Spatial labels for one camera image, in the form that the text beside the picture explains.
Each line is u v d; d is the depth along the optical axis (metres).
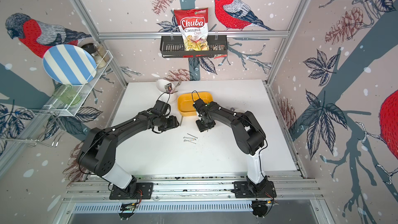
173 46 0.95
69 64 0.73
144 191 0.73
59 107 0.67
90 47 0.80
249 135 0.51
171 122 0.81
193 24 0.80
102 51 0.86
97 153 0.45
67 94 0.70
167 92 1.07
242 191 0.72
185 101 1.07
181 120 1.00
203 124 0.82
